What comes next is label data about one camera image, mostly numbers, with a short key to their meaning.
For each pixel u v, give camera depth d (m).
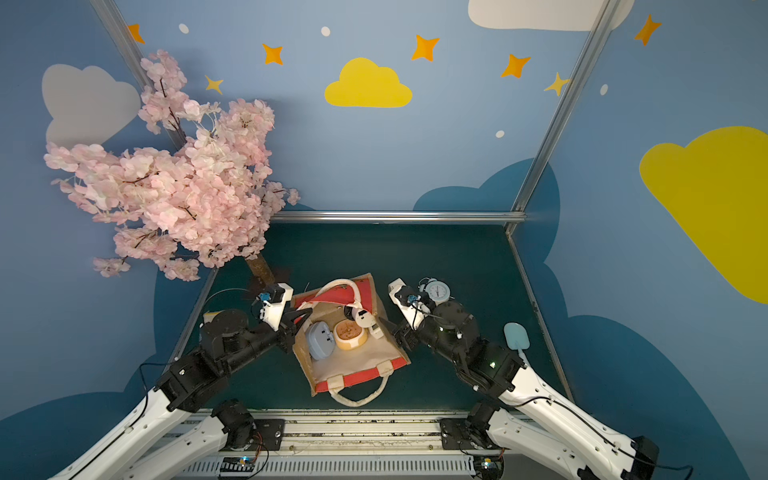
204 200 0.56
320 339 0.83
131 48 0.74
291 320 0.62
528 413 0.46
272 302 0.56
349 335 0.87
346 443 0.73
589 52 0.75
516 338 0.88
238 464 0.73
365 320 0.86
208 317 0.95
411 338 0.59
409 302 0.55
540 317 1.01
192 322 0.99
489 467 0.73
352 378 0.72
